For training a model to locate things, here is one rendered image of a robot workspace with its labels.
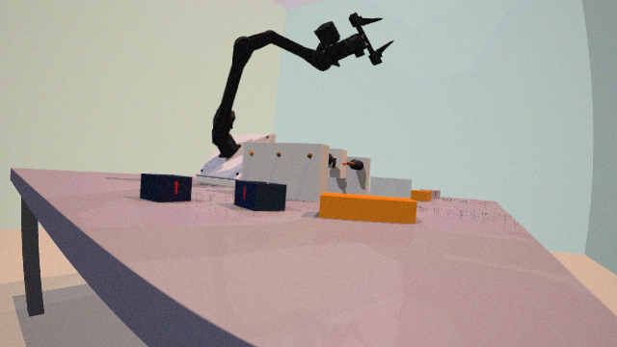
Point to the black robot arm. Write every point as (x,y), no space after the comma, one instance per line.
(327,53)

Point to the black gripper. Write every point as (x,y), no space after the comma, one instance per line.
(360,41)

